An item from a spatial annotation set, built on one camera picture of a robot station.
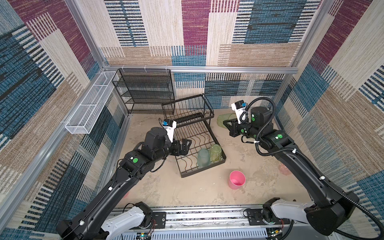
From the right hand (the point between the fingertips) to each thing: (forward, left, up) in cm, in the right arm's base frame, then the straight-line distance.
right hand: (224, 124), depth 71 cm
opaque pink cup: (-15, -8, -30) cm, 35 cm away
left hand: (-7, +19, -1) cm, 20 cm away
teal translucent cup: (-5, +10, -22) cm, 24 cm away
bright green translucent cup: (-3, +3, -22) cm, 22 cm away
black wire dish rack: (+20, +16, -12) cm, 29 cm away
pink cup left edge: (-21, +52, -32) cm, 65 cm away
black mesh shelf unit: (+45, +48, -14) cm, 67 cm away
